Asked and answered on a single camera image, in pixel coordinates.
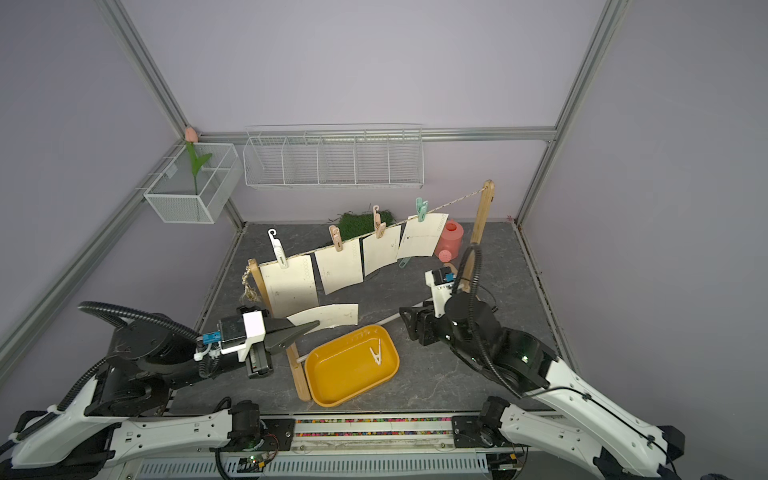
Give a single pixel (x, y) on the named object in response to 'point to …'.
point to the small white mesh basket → (179, 196)
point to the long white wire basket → (334, 156)
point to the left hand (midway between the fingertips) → (317, 321)
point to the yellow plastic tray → (351, 364)
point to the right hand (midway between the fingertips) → (410, 306)
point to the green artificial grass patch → (354, 224)
